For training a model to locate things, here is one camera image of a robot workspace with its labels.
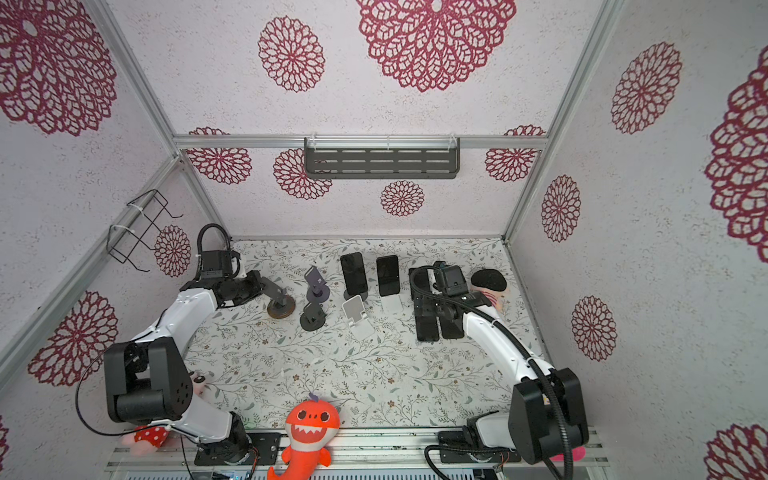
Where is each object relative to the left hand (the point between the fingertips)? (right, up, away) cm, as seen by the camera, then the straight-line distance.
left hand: (267, 289), depth 91 cm
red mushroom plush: (-21, -34, -20) cm, 45 cm away
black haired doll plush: (+70, +1, +5) cm, 71 cm away
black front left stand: (+14, -9, +1) cm, 17 cm away
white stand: (+28, -11, +3) cm, 30 cm away
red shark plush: (+19, -31, -22) cm, 42 cm away
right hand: (+49, -2, -5) cm, 49 cm away
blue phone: (+49, +3, +19) cm, 53 cm away
